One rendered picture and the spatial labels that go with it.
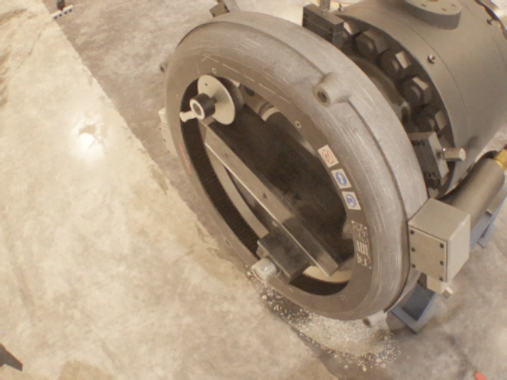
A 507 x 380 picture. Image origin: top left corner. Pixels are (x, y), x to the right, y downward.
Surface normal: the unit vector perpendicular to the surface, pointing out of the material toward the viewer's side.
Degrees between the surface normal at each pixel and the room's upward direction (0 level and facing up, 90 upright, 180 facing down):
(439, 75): 35
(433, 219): 23
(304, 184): 13
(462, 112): 57
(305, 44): 8
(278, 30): 1
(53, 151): 0
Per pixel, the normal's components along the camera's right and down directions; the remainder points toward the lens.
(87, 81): -0.04, -0.63
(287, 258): 0.11, -0.48
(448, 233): -0.29, -0.80
